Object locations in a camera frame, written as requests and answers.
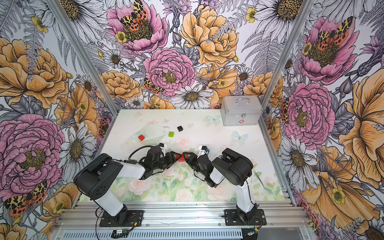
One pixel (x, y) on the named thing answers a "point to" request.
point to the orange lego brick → (186, 155)
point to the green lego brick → (171, 134)
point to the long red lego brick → (181, 159)
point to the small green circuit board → (119, 233)
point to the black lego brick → (180, 128)
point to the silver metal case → (241, 110)
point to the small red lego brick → (141, 137)
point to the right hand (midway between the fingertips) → (183, 157)
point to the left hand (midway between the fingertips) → (179, 160)
